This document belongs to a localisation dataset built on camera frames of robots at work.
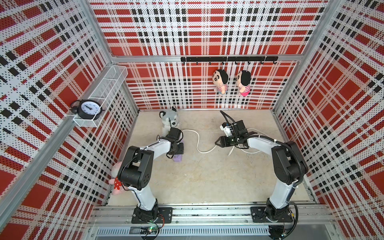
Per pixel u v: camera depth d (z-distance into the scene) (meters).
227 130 0.88
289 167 0.49
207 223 0.72
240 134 0.75
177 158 0.91
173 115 0.93
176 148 0.82
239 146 0.84
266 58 0.89
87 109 0.64
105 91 0.80
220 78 0.91
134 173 0.48
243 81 0.94
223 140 0.84
